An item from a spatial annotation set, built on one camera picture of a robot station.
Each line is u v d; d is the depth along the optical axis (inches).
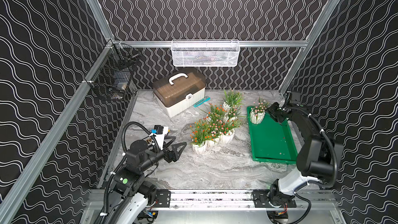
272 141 36.3
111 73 36.5
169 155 23.0
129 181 19.1
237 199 30.0
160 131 23.3
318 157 18.1
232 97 38.7
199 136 31.5
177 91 36.3
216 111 35.4
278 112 32.1
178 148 23.3
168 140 27.9
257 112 35.8
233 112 35.6
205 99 44.8
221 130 32.1
